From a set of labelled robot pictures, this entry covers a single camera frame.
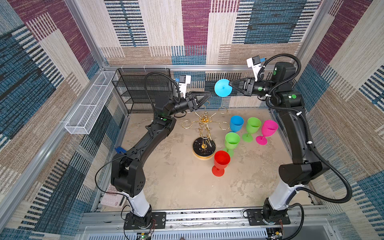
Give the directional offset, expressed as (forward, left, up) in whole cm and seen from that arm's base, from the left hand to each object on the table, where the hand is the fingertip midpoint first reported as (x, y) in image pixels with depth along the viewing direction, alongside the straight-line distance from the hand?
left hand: (210, 94), depth 62 cm
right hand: (+4, -8, +1) cm, 9 cm away
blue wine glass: (+12, -20, -32) cm, 40 cm away
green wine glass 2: (+2, -16, -36) cm, 40 cm away
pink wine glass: (+5, -37, -29) cm, 47 cm away
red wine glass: (-13, -7, -33) cm, 36 cm away
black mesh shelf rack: (+39, +45, -25) cm, 65 cm away
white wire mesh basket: (+13, +73, -29) cm, 80 cm away
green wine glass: (+9, -29, -31) cm, 44 cm away
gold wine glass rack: (+1, 0, -44) cm, 44 cm away
